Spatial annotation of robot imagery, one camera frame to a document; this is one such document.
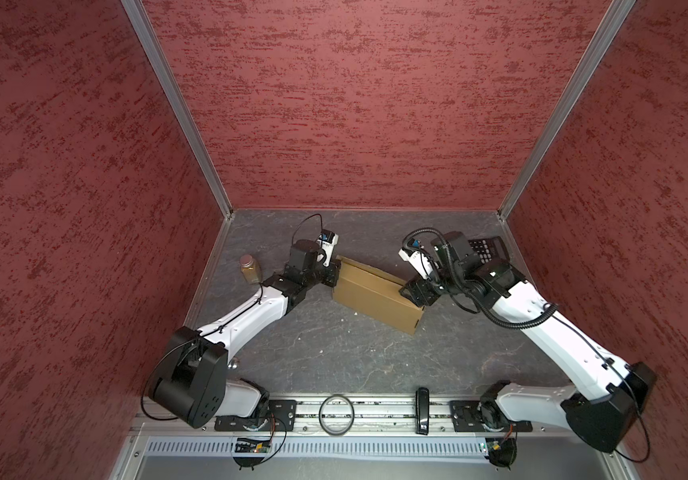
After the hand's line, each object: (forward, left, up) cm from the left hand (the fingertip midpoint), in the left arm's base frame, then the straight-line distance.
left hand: (339, 267), depth 86 cm
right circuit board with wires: (-43, -41, -15) cm, 61 cm away
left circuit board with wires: (-43, +21, -18) cm, 52 cm away
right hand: (-11, -19, +7) cm, 23 cm away
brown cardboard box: (-9, -11, 0) cm, 14 cm away
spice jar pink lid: (+5, +30, -4) cm, 31 cm away
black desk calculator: (+17, -55, -12) cm, 58 cm away
